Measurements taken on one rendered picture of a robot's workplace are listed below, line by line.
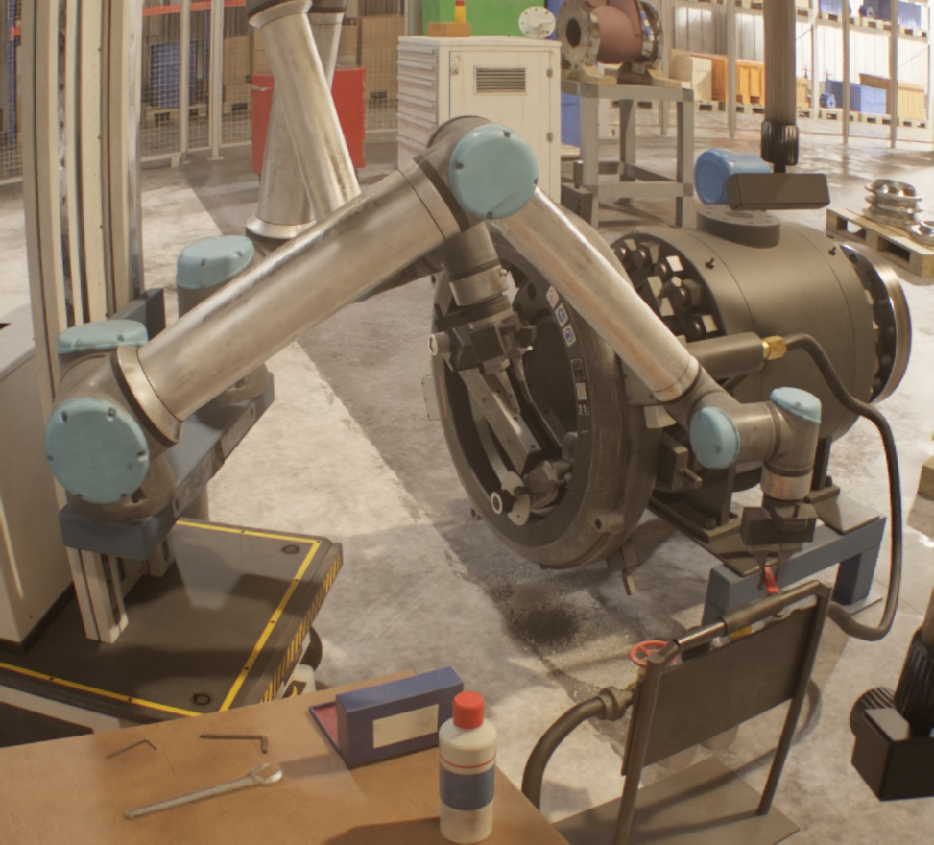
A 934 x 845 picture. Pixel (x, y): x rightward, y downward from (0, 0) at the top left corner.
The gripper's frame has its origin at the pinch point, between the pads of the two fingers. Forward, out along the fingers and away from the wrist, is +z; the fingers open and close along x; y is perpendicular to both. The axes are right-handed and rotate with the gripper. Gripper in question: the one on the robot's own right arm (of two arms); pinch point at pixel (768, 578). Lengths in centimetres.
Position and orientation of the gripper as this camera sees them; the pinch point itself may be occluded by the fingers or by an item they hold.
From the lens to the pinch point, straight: 183.1
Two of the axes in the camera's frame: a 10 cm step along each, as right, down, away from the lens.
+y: 0.3, -3.6, 9.3
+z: 0.0, 9.3, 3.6
